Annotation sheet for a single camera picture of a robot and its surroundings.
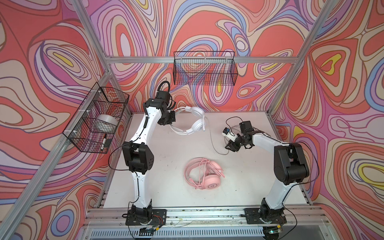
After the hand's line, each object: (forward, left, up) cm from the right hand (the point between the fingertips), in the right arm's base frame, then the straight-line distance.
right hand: (230, 146), depth 97 cm
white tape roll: (-4, +66, +31) cm, 73 cm away
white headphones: (+1, +21, +22) cm, 31 cm away
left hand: (+9, +36, +17) cm, 41 cm away
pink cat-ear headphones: (-18, +19, -1) cm, 26 cm away
